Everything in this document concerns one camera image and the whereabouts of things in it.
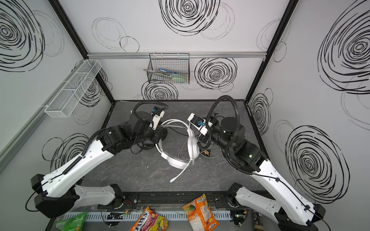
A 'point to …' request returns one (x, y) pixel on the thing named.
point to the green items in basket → (173, 78)
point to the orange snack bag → (199, 215)
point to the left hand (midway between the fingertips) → (164, 129)
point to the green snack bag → (75, 224)
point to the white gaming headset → (178, 162)
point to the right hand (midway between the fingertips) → (193, 116)
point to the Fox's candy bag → (149, 220)
